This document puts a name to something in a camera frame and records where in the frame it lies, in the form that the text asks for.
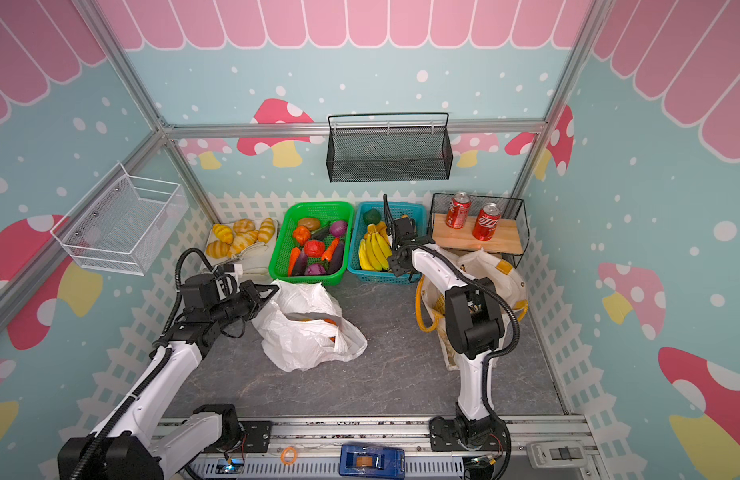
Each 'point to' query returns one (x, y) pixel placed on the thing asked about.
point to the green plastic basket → (294, 235)
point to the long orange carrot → (294, 255)
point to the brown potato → (310, 223)
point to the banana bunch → (375, 249)
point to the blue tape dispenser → (372, 461)
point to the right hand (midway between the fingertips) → (403, 261)
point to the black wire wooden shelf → (510, 238)
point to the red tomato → (314, 248)
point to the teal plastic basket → (357, 229)
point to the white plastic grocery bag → (303, 325)
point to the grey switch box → (552, 455)
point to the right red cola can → (486, 222)
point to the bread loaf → (223, 233)
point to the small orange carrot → (327, 255)
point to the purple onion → (338, 228)
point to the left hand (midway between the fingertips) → (280, 292)
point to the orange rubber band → (283, 453)
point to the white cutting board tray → (255, 262)
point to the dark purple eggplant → (337, 259)
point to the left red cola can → (458, 210)
